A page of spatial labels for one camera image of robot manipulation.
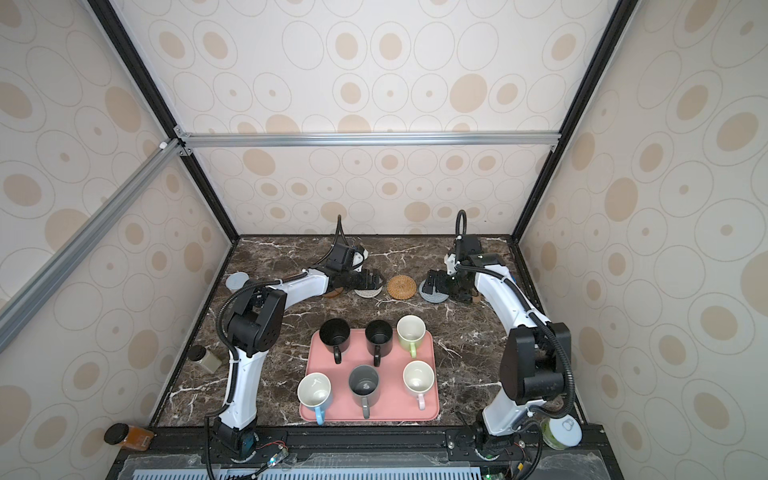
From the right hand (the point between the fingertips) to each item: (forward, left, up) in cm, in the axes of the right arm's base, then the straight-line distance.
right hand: (438, 290), depth 88 cm
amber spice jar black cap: (-37, +74, -4) cm, 83 cm away
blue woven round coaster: (+5, -1, -12) cm, 13 cm away
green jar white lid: (-36, -27, -9) cm, 46 cm away
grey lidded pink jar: (+9, +66, -6) cm, 67 cm away
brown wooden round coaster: (-5, +29, +7) cm, 31 cm away
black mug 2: (-11, +18, -10) cm, 23 cm away
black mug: (-10, +31, -8) cm, 34 cm away
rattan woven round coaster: (+11, +10, -13) cm, 20 cm away
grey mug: (-23, +22, -10) cm, 34 cm away
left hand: (+10, +17, -5) cm, 20 cm away
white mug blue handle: (-26, +34, -8) cm, 44 cm away
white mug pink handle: (-22, +7, -10) cm, 25 cm away
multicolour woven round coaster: (+8, +22, -12) cm, 26 cm away
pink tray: (-28, +14, -12) cm, 34 cm away
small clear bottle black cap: (-18, +65, -4) cm, 67 cm away
